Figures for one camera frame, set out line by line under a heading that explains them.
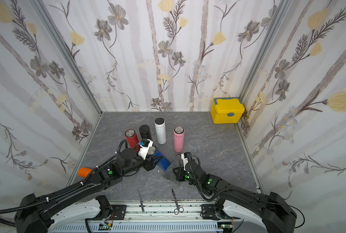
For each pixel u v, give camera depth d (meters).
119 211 0.74
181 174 0.69
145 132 0.84
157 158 0.69
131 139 0.84
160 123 0.85
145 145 0.63
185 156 0.73
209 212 0.74
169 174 0.78
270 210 0.41
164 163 0.77
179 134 0.82
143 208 0.76
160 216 0.73
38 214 0.40
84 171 0.91
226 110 1.07
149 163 0.65
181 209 0.76
